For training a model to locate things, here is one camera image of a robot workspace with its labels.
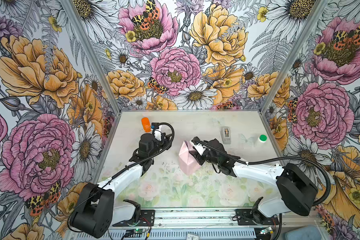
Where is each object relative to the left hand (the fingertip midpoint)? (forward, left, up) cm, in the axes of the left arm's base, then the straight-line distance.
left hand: (170, 138), depth 85 cm
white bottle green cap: (+4, -57, -7) cm, 57 cm away
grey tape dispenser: (+11, -36, -12) cm, 40 cm away
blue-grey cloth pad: (-43, -64, -13) cm, 79 cm away
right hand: (-7, -13, -5) cm, 16 cm away
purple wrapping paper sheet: (-13, -11, -4) cm, 18 cm away
